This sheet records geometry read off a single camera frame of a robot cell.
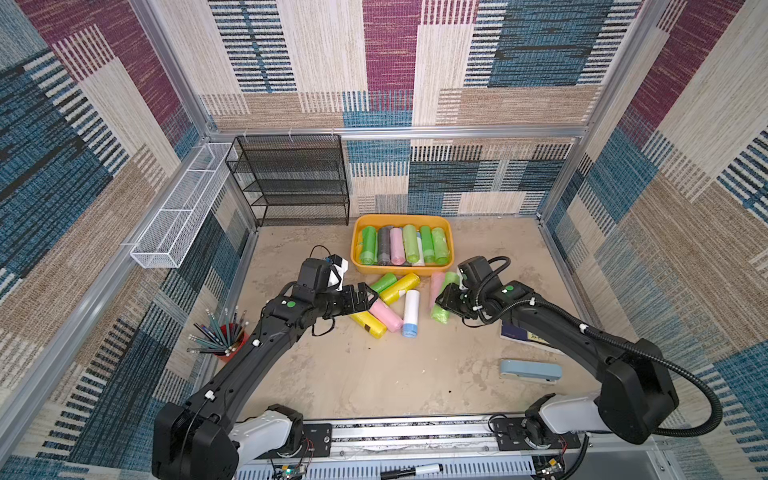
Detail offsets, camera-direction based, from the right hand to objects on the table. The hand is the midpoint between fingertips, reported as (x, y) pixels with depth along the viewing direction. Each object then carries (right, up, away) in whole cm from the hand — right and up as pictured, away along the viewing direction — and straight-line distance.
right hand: (444, 306), depth 85 cm
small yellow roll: (-21, -6, +5) cm, 22 cm away
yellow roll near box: (-9, +5, +15) cm, 18 cm away
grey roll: (-17, +17, +18) cm, 30 cm away
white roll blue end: (-9, -4, +7) cm, 12 cm away
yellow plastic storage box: (-11, +27, +28) cm, 40 cm away
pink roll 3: (-12, +17, +19) cm, 28 cm away
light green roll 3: (-8, +18, +18) cm, 27 cm away
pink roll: (-1, +4, +9) cm, 10 cm away
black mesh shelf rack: (-50, +40, +24) cm, 68 cm away
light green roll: (+3, +15, +20) cm, 25 cm away
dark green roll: (-22, +16, +18) cm, 32 cm away
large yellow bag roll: (-26, +18, +22) cm, 38 cm away
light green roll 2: (-3, -1, -4) cm, 4 cm away
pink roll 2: (-15, -5, +7) cm, 17 cm away
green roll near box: (-16, +6, +15) cm, 23 cm away
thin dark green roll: (-2, +18, +24) cm, 30 cm away
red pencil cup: (-59, -8, -4) cm, 60 cm away
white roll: (-5, +12, +18) cm, 22 cm away
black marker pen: (-10, -34, -16) cm, 39 cm away
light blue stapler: (+23, -17, -3) cm, 29 cm away
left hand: (-21, +3, -6) cm, 22 cm away
